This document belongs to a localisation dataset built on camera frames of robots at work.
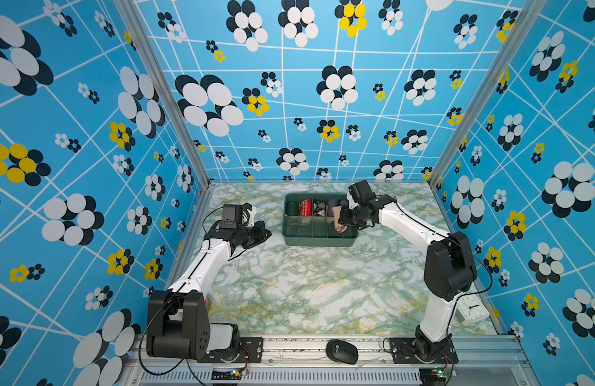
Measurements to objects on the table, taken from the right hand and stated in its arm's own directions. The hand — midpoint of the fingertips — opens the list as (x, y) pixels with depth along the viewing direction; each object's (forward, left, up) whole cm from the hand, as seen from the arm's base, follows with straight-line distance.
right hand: (341, 220), depth 93 cm
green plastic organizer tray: (+7, +13, -9) cm, 18 cm away
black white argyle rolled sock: (+9, +8, -4) cm, 13 cm away
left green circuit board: (-49, +36, -11) cm, 61 cm away
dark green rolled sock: (+9, +20, -4) cm, 23 cm away
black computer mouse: (-43, +3, -9) cm, 44 cm away
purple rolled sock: (+12, +3, -5) cm, 13 cm away
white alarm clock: (-30, -41, -9) cm, 52 cm away
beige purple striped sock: (-4, +1, +1) cm, 4 cm away
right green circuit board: (-48, -24, -13) cm, 56 cm away
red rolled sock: (+9, +14, -3) cm, 17 cm away
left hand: (-8, +26, +4) cm, 27 cm away
